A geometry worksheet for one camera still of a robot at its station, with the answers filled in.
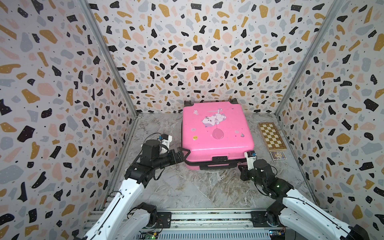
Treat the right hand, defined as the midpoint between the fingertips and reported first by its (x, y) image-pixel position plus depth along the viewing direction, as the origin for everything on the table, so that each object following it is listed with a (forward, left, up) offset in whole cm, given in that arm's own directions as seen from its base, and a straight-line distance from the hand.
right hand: (239, 166), depth 82 cm
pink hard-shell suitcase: (+13, +13, +12) cm, 22 cm away
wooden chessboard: (+27, -28, -9) cm, 40 cm away
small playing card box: (+13, -28, -10) cm, 33 cm away
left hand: (0, +28, +13) cm, 31 cm away
